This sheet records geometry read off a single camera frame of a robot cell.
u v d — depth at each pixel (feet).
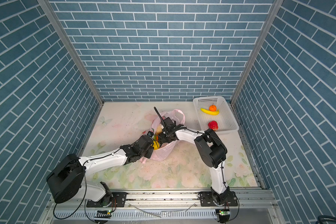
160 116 2.53
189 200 2.48
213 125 3.25
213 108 3.67
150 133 2.57
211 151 1.70
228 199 2.28
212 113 3.67
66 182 1.38
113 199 2.38
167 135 2.38
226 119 3.45
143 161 2.59
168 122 2.58
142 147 2.19
